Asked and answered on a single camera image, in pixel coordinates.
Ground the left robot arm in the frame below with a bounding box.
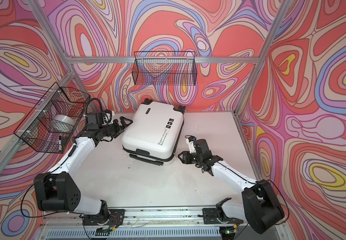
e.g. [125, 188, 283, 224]
[34, 110, 133, 225]

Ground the wall wire basket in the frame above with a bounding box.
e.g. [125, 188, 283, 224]
[132, 51, 197, 86]
[14, 83, 90, 154]

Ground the back wall wire basket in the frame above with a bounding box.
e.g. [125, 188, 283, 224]
[132, 51, 197, 86]

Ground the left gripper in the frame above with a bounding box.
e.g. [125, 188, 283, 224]
[98, 116, 133, 138]

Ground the black marker pen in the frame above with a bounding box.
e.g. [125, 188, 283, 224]
[58, 136, 63, 153]

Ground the black suitcase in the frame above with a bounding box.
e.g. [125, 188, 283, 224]
[121, 99, 185, 166]

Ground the white tape roll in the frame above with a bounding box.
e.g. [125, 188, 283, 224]
[50, 115, 76, 133]

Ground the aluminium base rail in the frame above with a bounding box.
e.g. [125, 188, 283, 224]
[34, 206, 293, 240]

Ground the left wall wire basket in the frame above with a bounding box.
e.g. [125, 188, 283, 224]
[14, 83, 90, 154]

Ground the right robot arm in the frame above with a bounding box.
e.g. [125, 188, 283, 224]
[178, 136, 285, 234]

